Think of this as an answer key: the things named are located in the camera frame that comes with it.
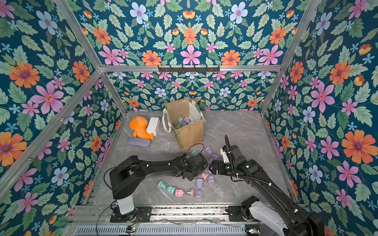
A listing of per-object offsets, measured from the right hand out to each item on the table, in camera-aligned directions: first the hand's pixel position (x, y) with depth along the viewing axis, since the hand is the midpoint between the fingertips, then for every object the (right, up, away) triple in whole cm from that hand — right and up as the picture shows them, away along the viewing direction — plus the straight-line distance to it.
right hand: (218, 166), depth 78 cm
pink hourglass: (-7, -7, +6) cm, 12 cm away
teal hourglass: (-13, +4, +16) cm, 21 cm away
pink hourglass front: (-21, -15, +1) cm, 25 cm away
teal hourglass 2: (-25, -13, +1) cm, 28 cm away
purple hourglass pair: (-3, -10, +6) cm, 12 cm away
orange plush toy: (-54, +22, +25) cm, 63 cm away
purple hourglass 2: (-4, +5, +17) cm, 18 cm away
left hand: (-7, -5, +9) cm, 12 cm away
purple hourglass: (-20, +26, +34) cm, 47 cm away
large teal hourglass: (-25, +26, +34) cm, 49 cm away
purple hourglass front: (-10, -11, +5) cm, 15 cm away
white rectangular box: (-44, +22, +28) cm, 57 cm away
